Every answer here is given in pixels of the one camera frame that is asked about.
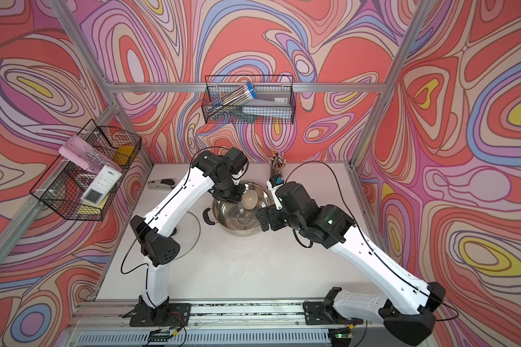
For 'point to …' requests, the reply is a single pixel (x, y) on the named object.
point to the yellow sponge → (123, 154)
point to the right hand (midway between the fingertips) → (272, 215)
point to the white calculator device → (101, 186)
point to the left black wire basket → (83, 180)
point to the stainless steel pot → (234, 217)
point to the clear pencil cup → (277, 163)
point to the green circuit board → (159, 335)
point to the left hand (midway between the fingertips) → (241, 201)
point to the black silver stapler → (161, 184)
